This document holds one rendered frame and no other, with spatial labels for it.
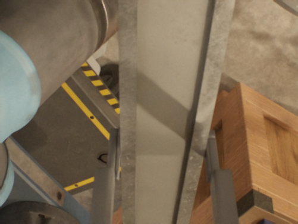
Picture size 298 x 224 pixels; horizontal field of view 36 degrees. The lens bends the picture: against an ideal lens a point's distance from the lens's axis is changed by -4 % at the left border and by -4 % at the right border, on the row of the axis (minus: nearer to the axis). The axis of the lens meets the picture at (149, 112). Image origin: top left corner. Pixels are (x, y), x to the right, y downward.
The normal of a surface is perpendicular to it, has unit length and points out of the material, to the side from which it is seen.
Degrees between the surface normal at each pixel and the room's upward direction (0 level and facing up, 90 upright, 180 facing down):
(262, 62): 0
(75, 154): 0
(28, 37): 69
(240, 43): 0
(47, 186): 90
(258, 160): 90
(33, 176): 90
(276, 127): 90
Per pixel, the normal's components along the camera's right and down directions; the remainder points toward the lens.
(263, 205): 0.52, -0.63
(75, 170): -0.07, 0.64
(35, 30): 0.71, -0.17
